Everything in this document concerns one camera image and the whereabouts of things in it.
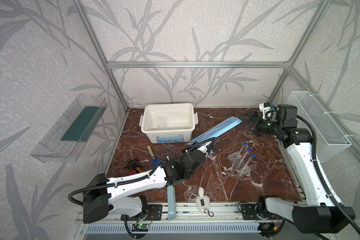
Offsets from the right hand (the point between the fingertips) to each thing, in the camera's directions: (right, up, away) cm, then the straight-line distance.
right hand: (242, 116), depth 71 cm
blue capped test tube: (+14, -21, +27) cm, 37 cm away
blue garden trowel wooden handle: (-51, -22, +24) cm, 60 cm away
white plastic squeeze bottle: (-19, -42, +2) cm, 47 cm away
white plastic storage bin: (-41, -4, +37) cm, 55 cm away
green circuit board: (-49, -54, 0) cm, 73 cm away
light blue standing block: (-34, -45, +1) cm, 57 cm away
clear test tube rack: (+2, -26, +21) cm, 33 cm away
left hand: (-21, -11, +3) cm, 24 cm away
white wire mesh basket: (+35, -9, -8) cm, 37 cm away
